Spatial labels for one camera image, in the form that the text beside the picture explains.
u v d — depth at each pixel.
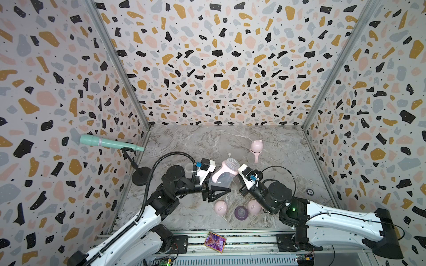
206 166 0.54
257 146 0.90
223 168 0.56
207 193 0.56
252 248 0.73
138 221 0.47
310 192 0.91
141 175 0.92
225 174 0.54
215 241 0.73
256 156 0.92
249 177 0.50
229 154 1.06
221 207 0.80
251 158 1.01
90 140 0.66
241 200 0.86
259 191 0.55
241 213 0.81
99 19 0.72
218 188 0.57
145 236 0.59
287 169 0.44
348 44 0.83
